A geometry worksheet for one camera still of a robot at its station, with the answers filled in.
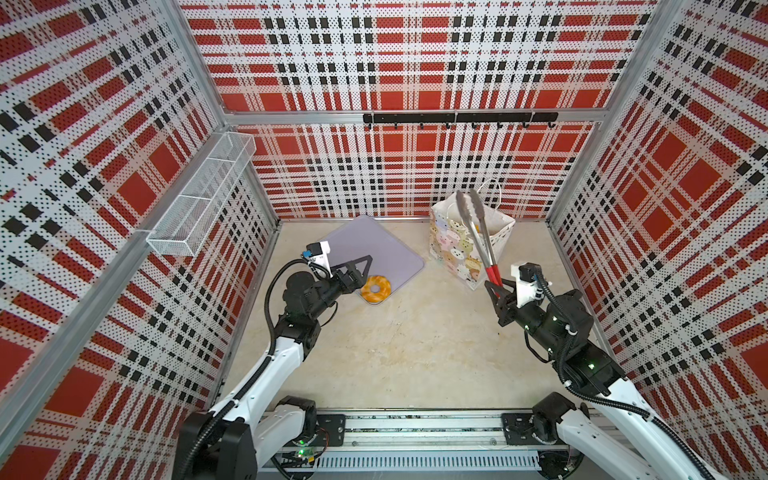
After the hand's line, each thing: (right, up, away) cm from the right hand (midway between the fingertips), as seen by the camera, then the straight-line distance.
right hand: (490, 284), depth 69 cm
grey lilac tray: (-35, +13, +50) cm, 63 cm away
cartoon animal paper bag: (-5, +10, +22) cm, 25 cm away
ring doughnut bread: (-27, -4, +30) cm, 40 cm away
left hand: (-31, +4, +7) cm, 32 cm away
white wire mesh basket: (-88, +17, +22) cm, 92 cm away
